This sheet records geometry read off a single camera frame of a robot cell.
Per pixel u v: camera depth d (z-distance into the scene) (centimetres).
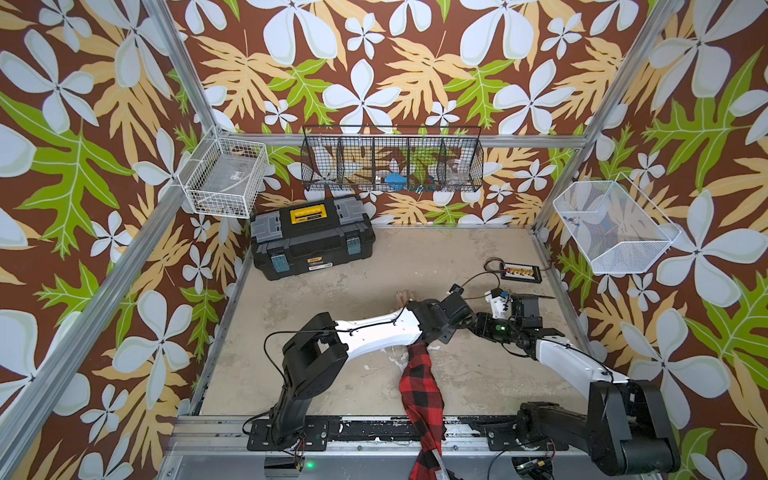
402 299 96
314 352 50
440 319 64
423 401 75
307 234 95
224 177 86
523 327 69
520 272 105
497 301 82
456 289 75
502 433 74
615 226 83
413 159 97
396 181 95
